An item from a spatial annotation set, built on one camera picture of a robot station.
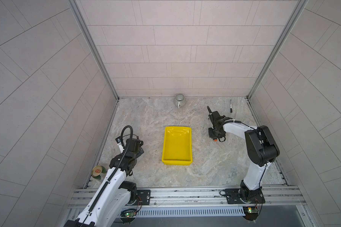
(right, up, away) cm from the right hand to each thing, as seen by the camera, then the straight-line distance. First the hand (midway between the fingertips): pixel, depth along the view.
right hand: (212, 134), depth 98 cm
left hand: (-50, -5, -15) cm, 53 cm away
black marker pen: (+17, +18, +11) cm, 27 cm away
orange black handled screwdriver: (0, -2, -7) cm, 7 cm away
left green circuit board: (-47, -31, -33) cm, 65 cm away
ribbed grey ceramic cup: (-23, +25, +8) cm, 35 cm away
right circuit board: (+11, -32, -30) cm, 46 cm away
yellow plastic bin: (-25, -5, -13) cm, 28 cm away
